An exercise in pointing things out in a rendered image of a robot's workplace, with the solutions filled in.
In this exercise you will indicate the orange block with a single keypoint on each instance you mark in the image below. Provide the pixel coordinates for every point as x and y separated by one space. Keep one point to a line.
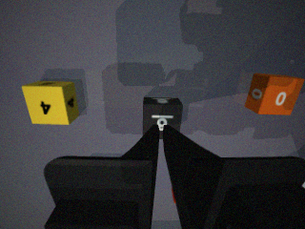
273 94

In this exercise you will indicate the black block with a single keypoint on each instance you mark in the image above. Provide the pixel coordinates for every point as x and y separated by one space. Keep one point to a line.
161 111

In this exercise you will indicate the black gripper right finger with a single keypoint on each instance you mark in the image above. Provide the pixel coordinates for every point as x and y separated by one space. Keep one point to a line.
200 178

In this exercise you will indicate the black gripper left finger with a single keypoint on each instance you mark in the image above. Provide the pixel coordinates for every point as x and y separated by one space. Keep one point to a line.
130 177

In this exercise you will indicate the yellow block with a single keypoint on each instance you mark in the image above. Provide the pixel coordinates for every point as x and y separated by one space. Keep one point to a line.
51 102

